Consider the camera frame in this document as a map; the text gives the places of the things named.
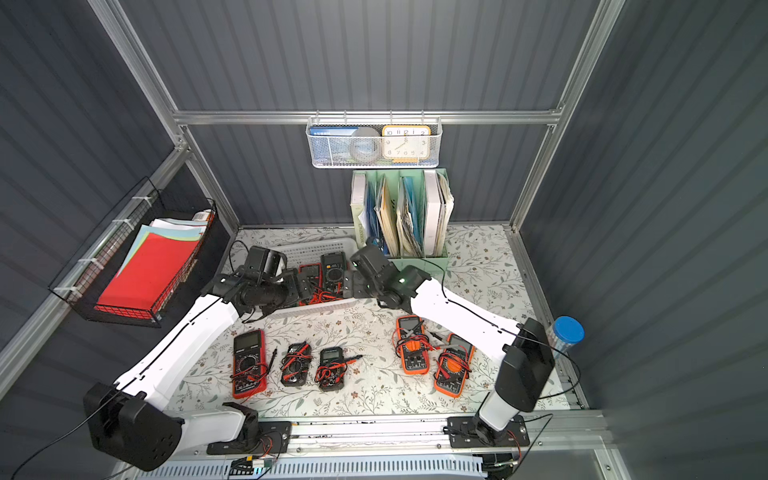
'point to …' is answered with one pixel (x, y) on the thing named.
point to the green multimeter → (333, 265)
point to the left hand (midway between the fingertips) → (297, 291)
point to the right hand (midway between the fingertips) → (365, 276)
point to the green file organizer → (408, 211)
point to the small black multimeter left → (295, 364)
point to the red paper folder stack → (161, 246)
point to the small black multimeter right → (333, 364)
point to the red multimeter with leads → (314, 273)
